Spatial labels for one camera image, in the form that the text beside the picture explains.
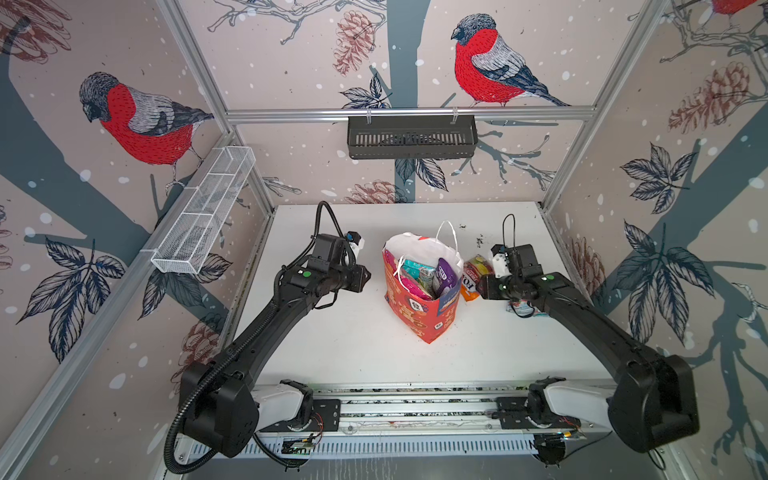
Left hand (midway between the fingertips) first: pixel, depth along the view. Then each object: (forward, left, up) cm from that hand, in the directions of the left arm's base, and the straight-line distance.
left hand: (366, 275), depth 80 cm
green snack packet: (+5, -16, -7) cm, 18 cm away
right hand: (0, -33, -7) cm, 34 cm away
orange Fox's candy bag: (+11, -34, -15) cm, 39 cm away
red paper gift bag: (-11, -17, -4) cm, 21 cm away
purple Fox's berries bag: (0, -22, 0) cm, 22 cm away
